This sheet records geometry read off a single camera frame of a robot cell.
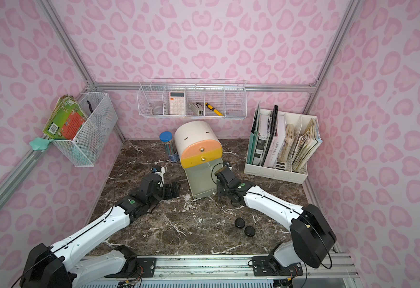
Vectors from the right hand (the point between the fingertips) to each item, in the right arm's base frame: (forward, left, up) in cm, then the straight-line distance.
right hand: (222, 183), depth 86 cm
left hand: (-2, +22, +4) cm, 23 cm away
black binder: (+15, -23, +18) cm, 33 cm away
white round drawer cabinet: (+25, +16, +10) cm, 31 cm away
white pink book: (+17, -27, +5) cm, 32 cm away
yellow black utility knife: (+38, +7, +16) cm, 42 cm away
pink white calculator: (+37, +24, +20) cm, 48 cm away
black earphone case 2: (-19, -13, -10) cm, 25 cm away
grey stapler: (+36, +13, +17) cm, 42 cm away
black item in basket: (+29, +65, +25) cm, 75 cm away
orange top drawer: (+14, +11, +10) cm, 21 cm away
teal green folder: (+15, -15, +17) cm, 27 cm away
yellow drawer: (+14, +8, +3) cm, 16 cm away
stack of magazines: (+15, -41, +12) cm, 45 cm away
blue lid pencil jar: (+22, +29, +8) cm, 38 cm away
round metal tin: (+34, +35, +17) cm, 52 cm away
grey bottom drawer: (+5, +11, -4) cm, 12 cm away
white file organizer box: (+33, -39, +6) cm, 52 cm away
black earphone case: (-15, -8, -10) cm, 20 cm away
